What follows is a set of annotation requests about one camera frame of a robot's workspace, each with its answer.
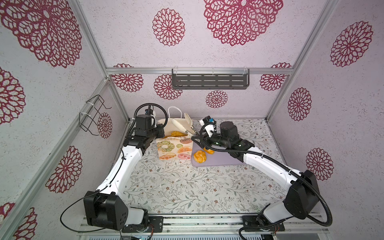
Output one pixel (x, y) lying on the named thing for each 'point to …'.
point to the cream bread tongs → (193, 131)
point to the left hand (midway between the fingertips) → (161, 130)
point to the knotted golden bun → (200, 156)
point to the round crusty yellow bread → (177, 134)
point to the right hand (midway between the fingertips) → (195, 133)
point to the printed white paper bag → (176, 144)
